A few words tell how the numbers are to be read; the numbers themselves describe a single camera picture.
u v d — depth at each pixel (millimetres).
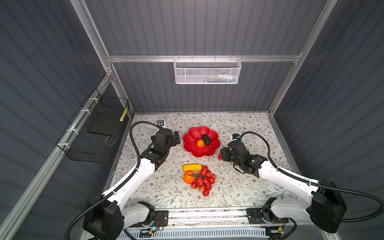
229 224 721
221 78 918
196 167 867
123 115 815
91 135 722
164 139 590
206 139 1009
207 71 1123
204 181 795
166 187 844
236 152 621
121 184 444
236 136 739
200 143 984
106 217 394
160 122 693
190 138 1039
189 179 806
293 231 682
